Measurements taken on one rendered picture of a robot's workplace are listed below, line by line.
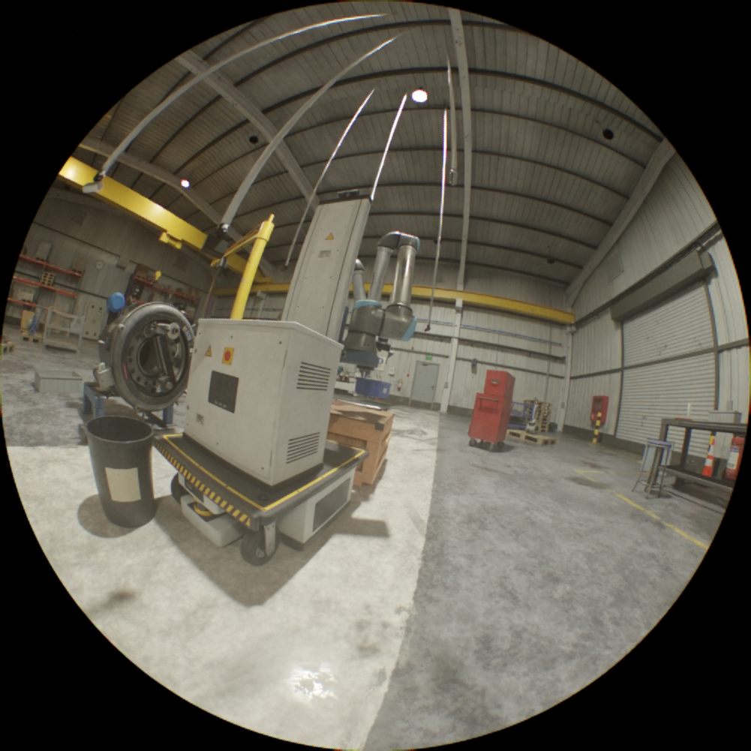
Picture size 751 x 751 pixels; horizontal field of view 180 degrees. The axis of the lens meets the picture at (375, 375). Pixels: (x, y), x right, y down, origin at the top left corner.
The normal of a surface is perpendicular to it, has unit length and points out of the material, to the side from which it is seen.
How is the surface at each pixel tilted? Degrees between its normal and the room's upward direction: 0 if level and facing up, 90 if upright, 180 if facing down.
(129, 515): 93
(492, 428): 90
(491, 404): 90
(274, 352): 90
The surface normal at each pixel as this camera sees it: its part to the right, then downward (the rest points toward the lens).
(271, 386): -0.28, -0.09
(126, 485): 0.83, 0.18
